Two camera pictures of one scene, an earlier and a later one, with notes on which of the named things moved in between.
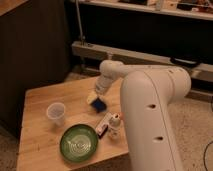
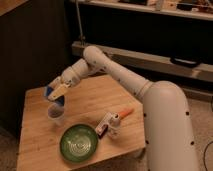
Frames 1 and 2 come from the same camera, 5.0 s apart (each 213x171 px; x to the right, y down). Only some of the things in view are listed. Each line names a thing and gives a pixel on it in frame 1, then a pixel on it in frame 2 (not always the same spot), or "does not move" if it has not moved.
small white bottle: [114, 127] does not move
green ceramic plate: [78, 143] does not move
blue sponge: [98, 105] -> [59, 99]
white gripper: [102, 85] -> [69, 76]
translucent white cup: [56, 112] does not move
